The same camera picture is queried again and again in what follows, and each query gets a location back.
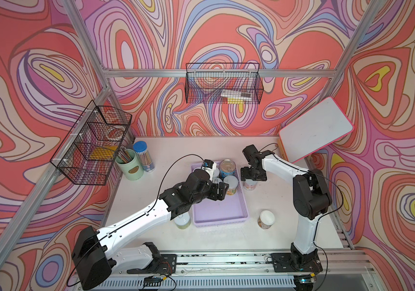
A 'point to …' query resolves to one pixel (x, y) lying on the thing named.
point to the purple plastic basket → (233, 208)
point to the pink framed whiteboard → (315, 131)
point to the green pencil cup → (127, 160)
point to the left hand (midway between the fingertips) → (223, 184)
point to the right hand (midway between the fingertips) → (252, 181)
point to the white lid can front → (249, 184)
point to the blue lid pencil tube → (145, 159)
